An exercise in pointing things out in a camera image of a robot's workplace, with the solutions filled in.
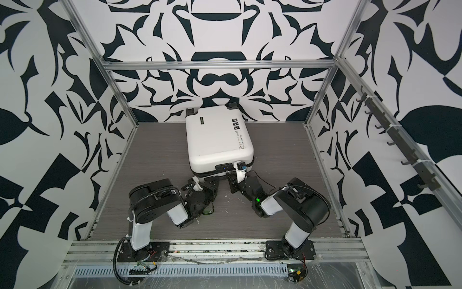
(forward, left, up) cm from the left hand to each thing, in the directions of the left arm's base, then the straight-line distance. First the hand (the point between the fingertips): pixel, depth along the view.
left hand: (221, 175), depth 86 cm
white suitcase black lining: (+15, +2, +10) cm, 18 cm away
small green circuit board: (-38, -29, -10) cm, 49 cm away
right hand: (+1, -4, 0) cm, 4 cm away
